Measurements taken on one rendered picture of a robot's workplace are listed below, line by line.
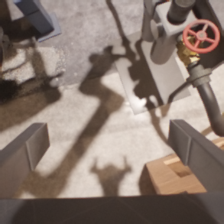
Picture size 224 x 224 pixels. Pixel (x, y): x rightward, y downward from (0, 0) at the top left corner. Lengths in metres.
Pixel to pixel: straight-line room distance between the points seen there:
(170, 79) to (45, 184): 0.83
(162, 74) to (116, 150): 0.45
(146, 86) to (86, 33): 0.45
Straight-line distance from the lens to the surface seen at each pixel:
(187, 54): 0.43
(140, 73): 0.86
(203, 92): 0.42
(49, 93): 0.94
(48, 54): 1.02
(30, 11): 0.95
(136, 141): 0.83
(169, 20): 0.45
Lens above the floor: 0.82
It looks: 82 degrees down
